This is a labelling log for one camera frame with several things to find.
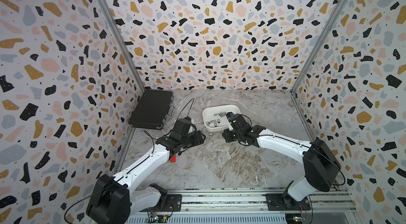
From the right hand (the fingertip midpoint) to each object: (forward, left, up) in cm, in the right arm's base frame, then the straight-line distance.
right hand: (223, 134), depth 87 cm
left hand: (-4, +10, +4) cm, 12 cm away
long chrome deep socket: (+14, +5, -10) cm, 17 cm away
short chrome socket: (+15, +7, -9) cm, 18 cm away
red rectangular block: (-11, +28, -9) cm, 31 cm away
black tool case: (+19, +46, -3) cm, 50 cm away
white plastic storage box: (+20, +8, -8) cm, 23 cm away
